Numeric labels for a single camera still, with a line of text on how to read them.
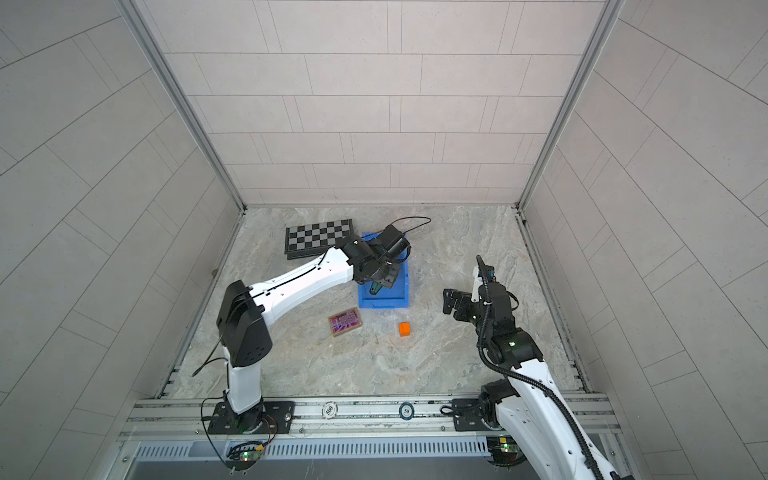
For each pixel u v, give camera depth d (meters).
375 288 0.78
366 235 0.64
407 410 0.72
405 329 0.83
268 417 0.70
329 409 0.72
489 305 0.56
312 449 1.05
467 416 0.71
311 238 1.02
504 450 0.67
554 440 0.43
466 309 0.68
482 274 0.67
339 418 0.72
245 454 0.65
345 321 0.85
